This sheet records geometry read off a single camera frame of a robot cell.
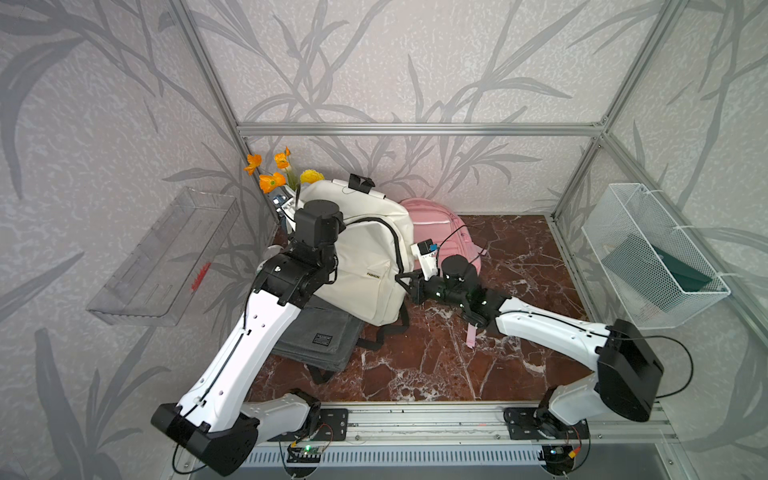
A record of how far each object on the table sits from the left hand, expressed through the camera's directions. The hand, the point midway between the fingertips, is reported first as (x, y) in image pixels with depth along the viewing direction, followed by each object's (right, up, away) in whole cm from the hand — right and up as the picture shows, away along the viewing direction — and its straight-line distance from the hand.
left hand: (324, 208), depth 66 cm
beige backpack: (+10, -11, +7) cm, 17 cm away
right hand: (+16, -16, +9) cm, 25 cm away
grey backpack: (-6, -34, +18) cm, 39 cm away
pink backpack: (+30, 0, +46) cm, 55 cm away
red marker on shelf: (-27, -15, -1) cm, 31 cm away
